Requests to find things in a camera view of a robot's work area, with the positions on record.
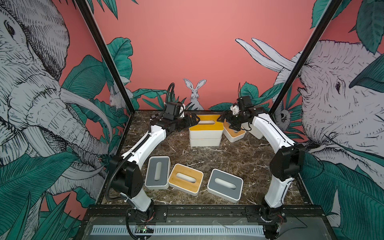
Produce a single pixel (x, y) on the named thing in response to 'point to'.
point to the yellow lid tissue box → (208, 128)
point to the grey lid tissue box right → (225, 185)
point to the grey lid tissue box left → (157, 175)
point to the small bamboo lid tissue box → (230, 133)
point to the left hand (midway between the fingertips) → (196, 119)
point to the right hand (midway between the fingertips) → (221, 120)
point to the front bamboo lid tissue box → (186, 179)
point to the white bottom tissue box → (205, 142)
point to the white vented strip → (182, 230)
